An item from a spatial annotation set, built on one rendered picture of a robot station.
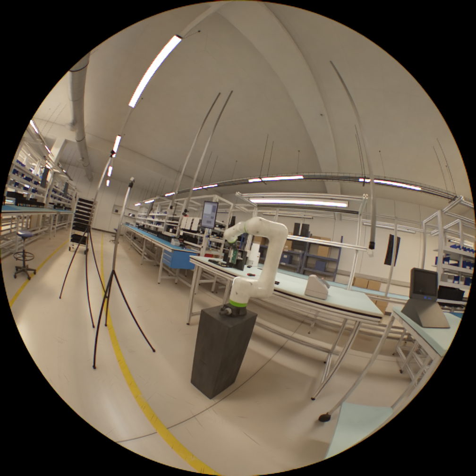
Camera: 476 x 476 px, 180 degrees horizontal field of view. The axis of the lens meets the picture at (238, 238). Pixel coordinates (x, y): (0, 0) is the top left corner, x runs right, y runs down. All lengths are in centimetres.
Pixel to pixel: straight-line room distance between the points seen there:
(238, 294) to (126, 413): 124
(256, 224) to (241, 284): 38
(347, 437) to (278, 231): 146
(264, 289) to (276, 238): 34
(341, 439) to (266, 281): 123
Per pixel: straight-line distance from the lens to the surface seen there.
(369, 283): 450
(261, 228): 92
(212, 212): 284
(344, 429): 127
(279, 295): 120
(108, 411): 139
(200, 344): 112
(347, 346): 134
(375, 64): 284
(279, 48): 217
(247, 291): 98
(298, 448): 144
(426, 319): 81
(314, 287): 112
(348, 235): 549
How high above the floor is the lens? 125
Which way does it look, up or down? 3 degrees up
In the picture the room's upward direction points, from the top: 12 degrees clockwise
